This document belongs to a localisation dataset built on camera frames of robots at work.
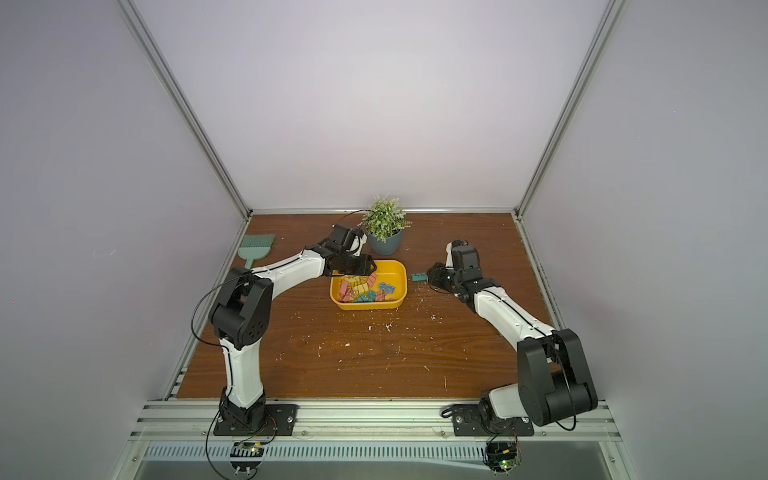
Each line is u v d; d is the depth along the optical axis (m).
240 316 0.52
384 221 0.95
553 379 0.42
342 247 0.78
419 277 0.98
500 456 0.69
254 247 1.10
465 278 0.68
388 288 0.95
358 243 0.83
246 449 0.71
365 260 0.87
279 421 0.73
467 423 0.73
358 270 0.87
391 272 1.00
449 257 0.81
